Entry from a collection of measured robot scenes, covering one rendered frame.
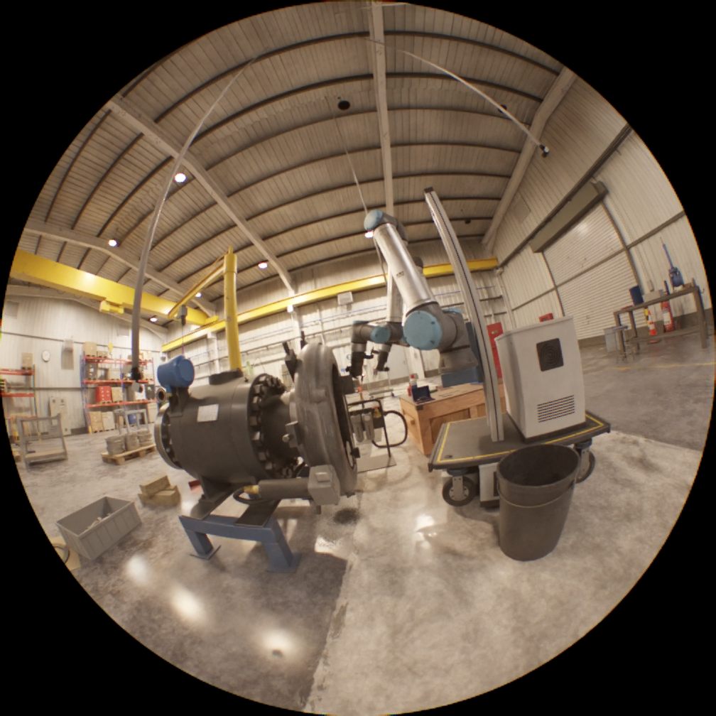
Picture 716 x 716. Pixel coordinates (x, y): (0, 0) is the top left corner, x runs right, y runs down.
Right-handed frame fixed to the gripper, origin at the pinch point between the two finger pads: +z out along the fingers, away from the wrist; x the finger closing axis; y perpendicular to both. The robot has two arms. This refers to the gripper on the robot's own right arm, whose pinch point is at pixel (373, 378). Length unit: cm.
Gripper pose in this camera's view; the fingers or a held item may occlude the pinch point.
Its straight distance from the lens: 159.5
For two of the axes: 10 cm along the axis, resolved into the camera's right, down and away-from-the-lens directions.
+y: 9.2, 2.0, -3.4
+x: 3.2, 1.3, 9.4
